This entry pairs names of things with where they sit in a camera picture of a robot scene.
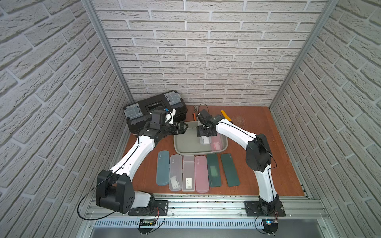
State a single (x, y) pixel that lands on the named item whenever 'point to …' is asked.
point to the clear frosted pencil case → (205, 140)
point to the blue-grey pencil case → (162, 168)
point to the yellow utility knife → (225, 116)
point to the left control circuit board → (147, 222)
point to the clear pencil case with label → (175, 175)
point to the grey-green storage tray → (189, 144)
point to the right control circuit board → (270, 225)
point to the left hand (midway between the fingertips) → (183, 123)
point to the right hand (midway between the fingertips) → (205, 132)
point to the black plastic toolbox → (137, 115)
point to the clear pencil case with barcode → (188, 173)
